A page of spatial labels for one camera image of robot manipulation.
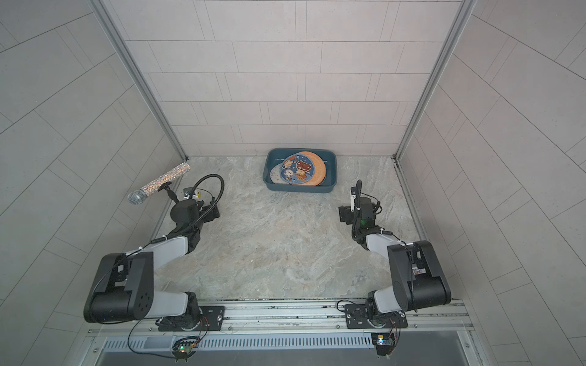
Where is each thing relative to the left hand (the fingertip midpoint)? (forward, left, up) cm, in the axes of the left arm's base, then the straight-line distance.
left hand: (208, 200), depth 92 cm
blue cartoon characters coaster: (+20, -36, -3) cm, 41 cm away
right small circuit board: (-46, -63, -7) cm, 79 cm away
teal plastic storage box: (+26, -24, -1) cm, 35 cm away
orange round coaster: (+19, -47, -4) cm, 50 cm away
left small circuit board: (-48, -5, -4) cm, 49 cm away
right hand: (0, -60, -1) cm, 60 cm away
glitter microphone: (-9, +15, +16) cm, 24 cm away
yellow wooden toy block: (-8, -3, +14) cm, 17 cm away
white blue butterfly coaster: (+18, -26, -5) cm, 32 cm away
